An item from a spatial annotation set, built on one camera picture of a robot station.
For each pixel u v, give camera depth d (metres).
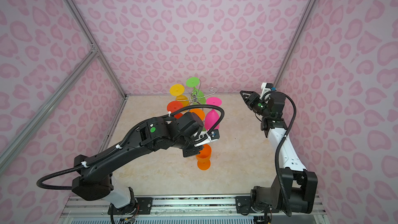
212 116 0.75
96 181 0.39
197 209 0.73
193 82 0.80
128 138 0.41
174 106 0.72
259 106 0.67
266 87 0.70
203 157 0.74
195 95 0.74
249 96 0.69
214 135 0.51
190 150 0.55
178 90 0.77
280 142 0.49
